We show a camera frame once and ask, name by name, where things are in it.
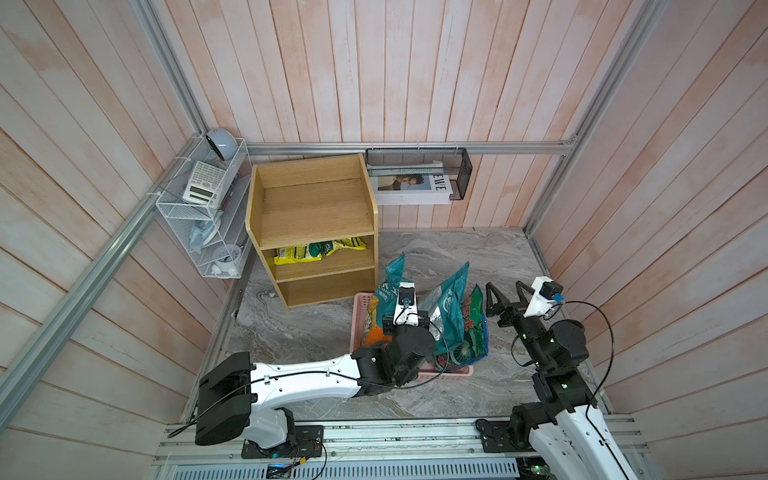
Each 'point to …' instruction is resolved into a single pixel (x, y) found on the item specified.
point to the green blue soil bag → (474, 344)
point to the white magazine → (410, 183)
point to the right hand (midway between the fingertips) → (501, 281)
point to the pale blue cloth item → (198, 232)
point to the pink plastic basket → (358, 316)
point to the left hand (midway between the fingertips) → (407, 296)
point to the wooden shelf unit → (305, 202)
